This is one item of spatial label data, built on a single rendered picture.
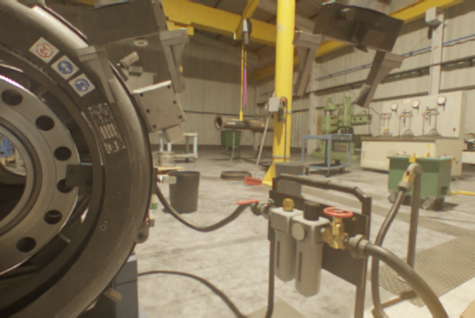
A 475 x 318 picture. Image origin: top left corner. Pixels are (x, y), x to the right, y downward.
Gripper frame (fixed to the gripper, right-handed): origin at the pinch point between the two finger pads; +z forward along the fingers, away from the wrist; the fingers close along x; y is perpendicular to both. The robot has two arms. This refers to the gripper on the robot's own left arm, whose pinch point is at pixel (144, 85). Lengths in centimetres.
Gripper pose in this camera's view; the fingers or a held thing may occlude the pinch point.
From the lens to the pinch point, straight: 51.4
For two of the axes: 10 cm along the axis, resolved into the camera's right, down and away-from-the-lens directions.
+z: 1.5, 8.8, 4.5
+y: 1.2, -4.6, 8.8
